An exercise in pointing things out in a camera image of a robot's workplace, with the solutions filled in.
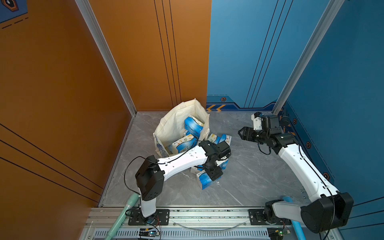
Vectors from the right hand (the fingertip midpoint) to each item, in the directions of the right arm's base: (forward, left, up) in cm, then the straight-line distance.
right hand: (244, 132), depth 80 cm
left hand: (-15, +17, -13) cm, 26 cm away
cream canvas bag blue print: (+6, +40, -1) cm, 40 cm away
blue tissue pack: (+9, +28, -5) cm, 30 cm away
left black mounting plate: (-36, +43, -22) cm, 61 cm away
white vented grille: (-43, +30, -23) cm, 57 cm away
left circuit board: (-42, +50, -25) cm, 70 cm away
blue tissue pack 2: (+6, +7, -14) cm, 16 cm away
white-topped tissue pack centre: (-17, +13, -3) cm, 21 cm away
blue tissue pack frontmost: (-5, +33, -5) cm, 34 cm away
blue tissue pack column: (+10, +32, -13) cm, 36 cm away
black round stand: (+5, -22, +4) cm, 23 cm away
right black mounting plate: (-36, -4, -22) cm, 43 cm away
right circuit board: (-42, -12, -24) cm, 50 cm away
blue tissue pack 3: (+6, +15, -14) cm, 21 cm away
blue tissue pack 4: (-21, +21, -14) cm, 33 cm away
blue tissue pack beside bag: (-15, +24, -14) cm, 31 cm away
